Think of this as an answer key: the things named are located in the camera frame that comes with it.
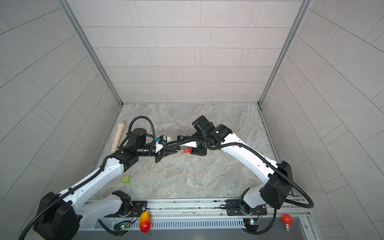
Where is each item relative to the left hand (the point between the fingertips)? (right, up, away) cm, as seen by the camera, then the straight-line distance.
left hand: (178, 150), depth 71 cm
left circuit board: (-23, -31, -6) cm, 40 cm away
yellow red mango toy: (-14, -30, -6) cm, 34 cm away
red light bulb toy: (+50, -30, -5) cm, 58 cm away
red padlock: (+5, -1, +2) cm, 5 cm away
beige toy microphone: (-42, +9, +27) cm, 51 cm away
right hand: (+6, +1, +3) cm, 7 cm away
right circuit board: (+34, -34, -3) cm, 48 cm away
